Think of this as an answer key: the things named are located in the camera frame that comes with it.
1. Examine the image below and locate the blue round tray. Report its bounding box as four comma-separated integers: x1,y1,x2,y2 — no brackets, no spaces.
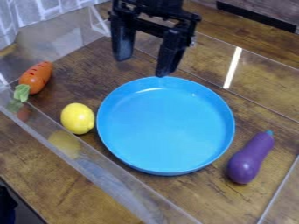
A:
97,77,236,176

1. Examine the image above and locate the purple toy eggplant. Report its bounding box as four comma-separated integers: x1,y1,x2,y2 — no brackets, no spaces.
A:
228,130,276,184

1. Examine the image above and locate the clear acrylic enclosure wall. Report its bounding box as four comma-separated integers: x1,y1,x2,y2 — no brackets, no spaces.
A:
0,3,299,224

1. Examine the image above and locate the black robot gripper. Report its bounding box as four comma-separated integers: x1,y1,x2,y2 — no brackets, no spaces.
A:
109,0,202,77

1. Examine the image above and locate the yellow toy lemon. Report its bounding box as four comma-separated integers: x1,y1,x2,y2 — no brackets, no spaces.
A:
61,102,95,135

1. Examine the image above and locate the orange toy carrot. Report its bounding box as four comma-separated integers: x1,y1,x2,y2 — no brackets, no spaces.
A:
14,61,53,102

